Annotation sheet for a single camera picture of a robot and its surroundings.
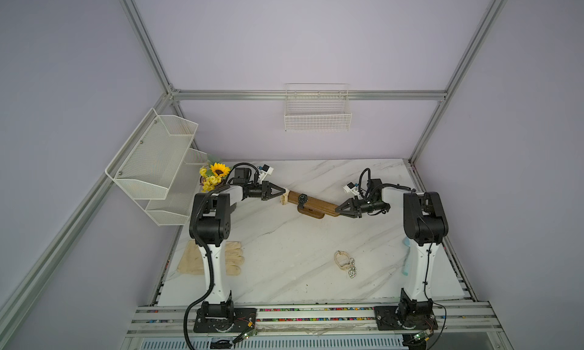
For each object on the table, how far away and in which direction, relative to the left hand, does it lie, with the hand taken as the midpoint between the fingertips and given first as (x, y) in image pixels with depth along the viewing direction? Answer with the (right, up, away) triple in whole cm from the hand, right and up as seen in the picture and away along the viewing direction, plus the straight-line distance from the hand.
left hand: (283, 193), depth 95 cm
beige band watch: (0, -2, 0) cm, 2 cm away
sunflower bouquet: (-25, +7, -12) cm, 29 cm away
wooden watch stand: (+13, -6, +1) cm, 14 cm away
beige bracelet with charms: (+26, -27, -11) cm, 39 cm away
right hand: (+24, -9, 0) cm, 26 cm away
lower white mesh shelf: (-36, -5, -19) cm, 41 cm away
